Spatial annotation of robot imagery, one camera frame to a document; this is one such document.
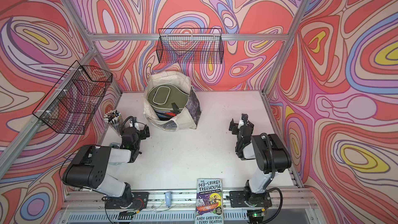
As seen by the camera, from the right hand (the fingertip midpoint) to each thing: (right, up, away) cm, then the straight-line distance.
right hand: (240, 123), depth 95 cm
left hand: (-62, -2, -2) cm, 62 cm away
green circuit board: (-60, -41, -23) cm, 76 cm away
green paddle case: (-44, +15, -7) cm, 47 cm away
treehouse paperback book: (-21, -35, -25) cm, 47 cm away
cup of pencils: (-74, +4, -10) cm, 75 cm away
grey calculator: (-78, -14, -1) cm, 79 cm away
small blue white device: (-40, -33, -23) cm, 57 cm away
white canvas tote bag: (-41, +3, -16) cm, 44 cm away
